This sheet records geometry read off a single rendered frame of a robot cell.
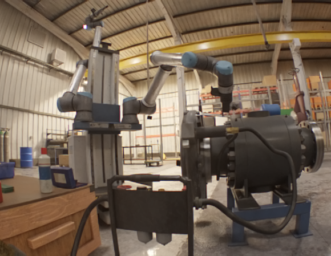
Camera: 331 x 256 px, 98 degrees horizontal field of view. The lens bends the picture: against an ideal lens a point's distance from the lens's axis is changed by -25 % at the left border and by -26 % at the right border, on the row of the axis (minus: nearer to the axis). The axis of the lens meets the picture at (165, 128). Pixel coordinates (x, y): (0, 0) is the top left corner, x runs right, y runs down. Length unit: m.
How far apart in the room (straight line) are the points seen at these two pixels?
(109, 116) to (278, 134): 1.50
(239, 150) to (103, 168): 1.29
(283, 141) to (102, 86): 1.73
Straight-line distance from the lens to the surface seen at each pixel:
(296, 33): 10.56
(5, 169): 1.63
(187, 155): 1.26
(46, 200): 0.97
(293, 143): 1.45
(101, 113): 1.91
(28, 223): 0.92
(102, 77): 2.11
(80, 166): 2.02
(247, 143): 1.36
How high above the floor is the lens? 0.68
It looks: 6 degrees up
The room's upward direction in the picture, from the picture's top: 3 degrees counter-clockwise
